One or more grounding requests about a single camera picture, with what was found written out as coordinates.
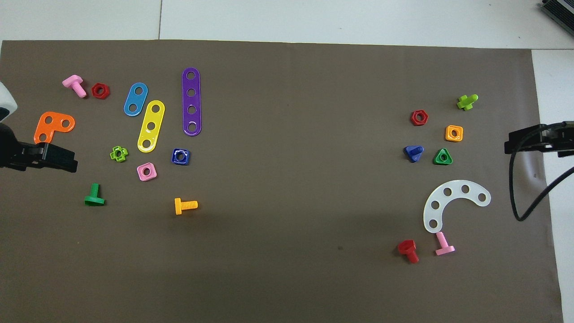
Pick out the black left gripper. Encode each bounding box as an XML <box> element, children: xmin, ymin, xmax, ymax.
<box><xmin>0</xmin><ymin>123</ymin><xmax>78</xmax><ymax>174</ymax></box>

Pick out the pink square toy nut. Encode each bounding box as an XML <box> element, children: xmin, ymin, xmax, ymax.
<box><xmin>137</xmin><ymin>162</ymin><xmax>158</xmax><ymax>182</ymax></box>

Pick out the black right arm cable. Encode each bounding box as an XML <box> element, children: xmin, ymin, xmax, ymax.
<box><xmin>509</xmin><ymin>123</ymin><xmax>574</xmax><ymax>222</ymax></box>

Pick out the pink toy screw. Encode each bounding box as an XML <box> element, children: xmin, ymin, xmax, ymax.
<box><xmin>62</xmin><ymin>74</ymin><xmax>87</xmax><ymax>99</ymax></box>
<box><xmin>435</xmin><ymin>231</ymin><xmax>456</xmax><ymax>257</ymax></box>

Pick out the black ribbed device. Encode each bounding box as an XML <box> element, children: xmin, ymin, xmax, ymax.
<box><xmin>538</xmin><ymin>0</ymin><xmax>574</xmax><ymax>26</ymax></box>

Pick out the orange-yellow toy screw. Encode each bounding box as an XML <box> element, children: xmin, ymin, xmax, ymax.
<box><xmin>174</xmin><ymin>197</ymin><xmax>199</xmax><ymax>216</ymax></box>

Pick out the dark green toy screw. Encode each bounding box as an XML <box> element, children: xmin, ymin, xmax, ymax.
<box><xmin>84</xmin><ymin>183</ymin><xmax>105</xmax><ymax>207</ymax></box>

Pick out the white curved five-hole strip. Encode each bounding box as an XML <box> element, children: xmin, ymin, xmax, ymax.
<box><xmin>423</xmin><ymin>180</ymin><xmax>491</xmax><ymax>234</ymax></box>

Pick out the purple four-hole toy strip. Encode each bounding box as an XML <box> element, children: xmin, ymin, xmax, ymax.
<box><xmin>182</xmin><ymin>67</ymin><xmax>202</xmax><ymax>137</ymax></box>

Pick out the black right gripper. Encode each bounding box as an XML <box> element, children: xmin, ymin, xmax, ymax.
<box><xmin>504</xmin><ymin>121</ymin><xmax>574</xmax><ymax>158</ymax></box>

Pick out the yellow three-hole toy strip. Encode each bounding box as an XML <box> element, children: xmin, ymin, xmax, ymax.
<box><xmin>137</xmin><ymin>100</ymin><xmax>165</xmax><ymax>153</ymax></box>

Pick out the blue triangle-head toy screw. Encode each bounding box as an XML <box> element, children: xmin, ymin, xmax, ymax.
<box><xmin>403</xmin><ymin>145</ymin><xmax>424</xmax><ymax>163</ymax></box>

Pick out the lime green cross screw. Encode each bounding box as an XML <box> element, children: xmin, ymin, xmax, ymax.
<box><xmin>457</xmin><ymin>94</ymin><xmax>479</xmax><ymax>111</ymax></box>

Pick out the red toy screw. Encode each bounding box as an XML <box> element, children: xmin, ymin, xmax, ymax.
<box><xmin>397</xmin><ymin>240</ymin><xmax>420</xmax><ymax>264</ymax></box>

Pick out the brown table mat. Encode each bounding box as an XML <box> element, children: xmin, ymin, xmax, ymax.
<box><xmin>0</xmin><ymin>39</ymin><xmax>565</xmax><ymax>323</ymax></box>

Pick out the blue two-hole toy strip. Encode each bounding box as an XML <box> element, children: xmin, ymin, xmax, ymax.
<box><xmin>123</xmin><ymin>82</ymin><xmax>148</xmax><ymax>117</ymax></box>

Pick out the orange angled toy plate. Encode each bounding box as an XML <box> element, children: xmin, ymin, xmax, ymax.
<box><xmin>34</xmin><ymin>111</ymin><xmax>76</xmax><ymax>144</ymax></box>

